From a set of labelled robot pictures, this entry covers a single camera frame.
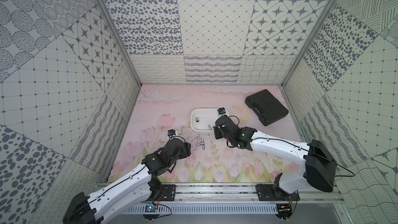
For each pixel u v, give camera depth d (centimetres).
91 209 41
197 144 90
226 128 60
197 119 101
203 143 90
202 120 102
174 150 60
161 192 73
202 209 70
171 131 73
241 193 76
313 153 42
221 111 72
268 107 102
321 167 42
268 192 73
